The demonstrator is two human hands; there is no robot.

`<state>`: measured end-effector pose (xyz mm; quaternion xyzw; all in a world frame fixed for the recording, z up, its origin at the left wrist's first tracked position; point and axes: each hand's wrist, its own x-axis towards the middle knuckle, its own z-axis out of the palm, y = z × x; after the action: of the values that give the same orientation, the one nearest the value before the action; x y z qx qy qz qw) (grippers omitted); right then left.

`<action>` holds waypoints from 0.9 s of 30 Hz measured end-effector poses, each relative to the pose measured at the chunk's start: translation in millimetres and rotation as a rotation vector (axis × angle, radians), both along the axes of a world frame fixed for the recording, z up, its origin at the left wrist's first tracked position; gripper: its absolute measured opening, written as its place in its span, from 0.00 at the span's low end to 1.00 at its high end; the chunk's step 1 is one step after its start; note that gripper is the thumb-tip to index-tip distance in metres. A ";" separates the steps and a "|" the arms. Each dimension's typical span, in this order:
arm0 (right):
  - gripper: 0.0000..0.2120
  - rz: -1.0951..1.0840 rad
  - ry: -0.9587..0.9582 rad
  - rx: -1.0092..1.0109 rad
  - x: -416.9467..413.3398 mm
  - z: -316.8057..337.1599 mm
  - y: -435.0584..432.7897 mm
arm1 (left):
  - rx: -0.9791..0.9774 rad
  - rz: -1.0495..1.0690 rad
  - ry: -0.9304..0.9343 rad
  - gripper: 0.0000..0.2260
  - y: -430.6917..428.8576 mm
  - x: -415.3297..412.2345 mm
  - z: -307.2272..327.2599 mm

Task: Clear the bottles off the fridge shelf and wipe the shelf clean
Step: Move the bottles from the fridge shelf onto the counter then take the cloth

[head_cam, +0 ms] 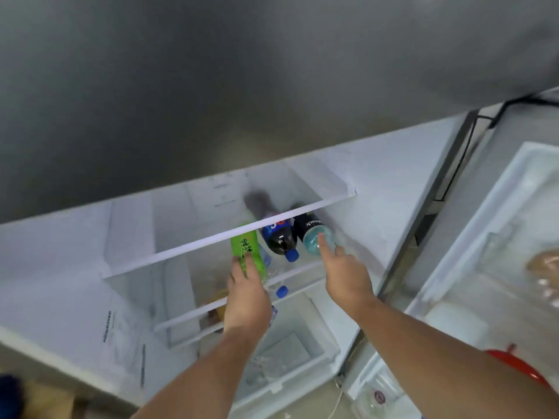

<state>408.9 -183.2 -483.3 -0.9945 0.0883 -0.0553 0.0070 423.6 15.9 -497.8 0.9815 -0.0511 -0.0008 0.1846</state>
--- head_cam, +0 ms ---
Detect person's right hand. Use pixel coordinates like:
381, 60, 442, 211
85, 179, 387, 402
317, 233, 376, 321

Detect person's left hand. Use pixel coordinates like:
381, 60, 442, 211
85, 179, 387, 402
222, 253, 274, 336

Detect green drink bottle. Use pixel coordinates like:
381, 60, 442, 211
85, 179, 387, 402
230, 229, 267, 282

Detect clear bottle with black cap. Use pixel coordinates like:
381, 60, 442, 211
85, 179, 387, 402
290, 204, 338, 257

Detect Pepsi cola bottle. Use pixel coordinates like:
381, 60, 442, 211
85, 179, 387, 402
244, 191, 300, 263

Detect silver refrigerator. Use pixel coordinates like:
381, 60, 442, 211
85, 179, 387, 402
0, 0, 559, 419

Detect person's right forearm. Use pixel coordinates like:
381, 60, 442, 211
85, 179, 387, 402
349, 296, 559, 419

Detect person's left forearm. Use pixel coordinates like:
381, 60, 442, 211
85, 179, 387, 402
130, 320, 271, 419

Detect orange yellow bottle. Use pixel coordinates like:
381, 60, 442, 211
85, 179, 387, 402
205, 288, 230, 326

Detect clear crisper drawer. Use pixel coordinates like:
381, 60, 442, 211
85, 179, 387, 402
199, 292, 341, 402

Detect clear plastic container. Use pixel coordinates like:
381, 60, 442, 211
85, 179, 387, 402
353, 379, 420, 419

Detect red round item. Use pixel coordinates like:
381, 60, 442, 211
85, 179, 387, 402
484, 343, 552, 389

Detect brown food pack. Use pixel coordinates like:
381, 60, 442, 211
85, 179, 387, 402
526, 250, 559, 308

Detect white cable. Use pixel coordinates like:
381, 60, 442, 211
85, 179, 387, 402
323, 390, 344, 419

